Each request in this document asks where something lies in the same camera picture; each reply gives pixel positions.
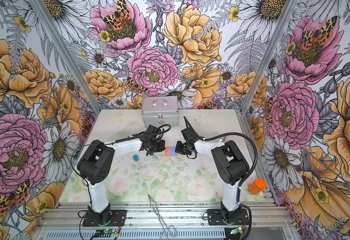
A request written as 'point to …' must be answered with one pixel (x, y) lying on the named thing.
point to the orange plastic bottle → (257, 186)
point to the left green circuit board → (105, 233)
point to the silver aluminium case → (158, 111)
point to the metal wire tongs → (171, 229)
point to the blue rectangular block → (173, 151)
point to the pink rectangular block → (168, 151)
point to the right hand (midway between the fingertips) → (176, 154)
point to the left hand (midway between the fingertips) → (164, 151)
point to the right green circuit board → (235, 230)
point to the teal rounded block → (135, 157)
